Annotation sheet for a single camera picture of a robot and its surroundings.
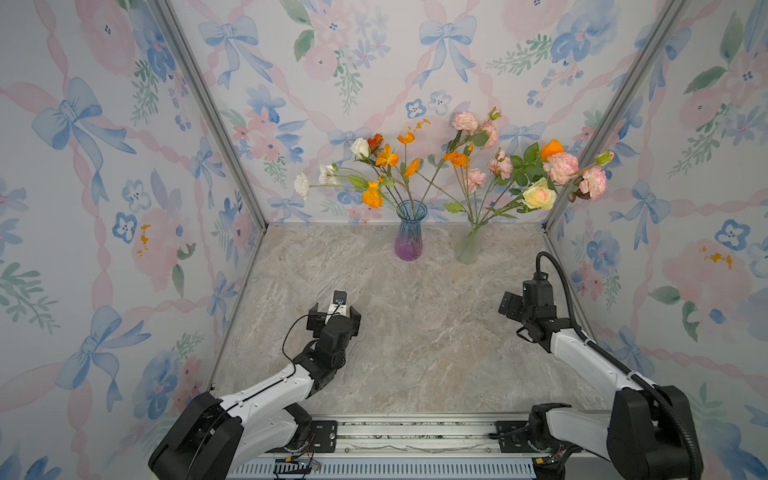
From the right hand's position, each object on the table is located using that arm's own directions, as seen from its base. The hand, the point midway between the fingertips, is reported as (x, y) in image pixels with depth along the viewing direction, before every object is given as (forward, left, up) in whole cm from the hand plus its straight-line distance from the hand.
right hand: (520, 300), depth 89 cm
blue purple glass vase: (+23, +33, +1) cm, 40 cm away
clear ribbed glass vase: (+25, +11, -1) cm, 28 cm away
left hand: (-4, +54, +4) cm, 55 cm away
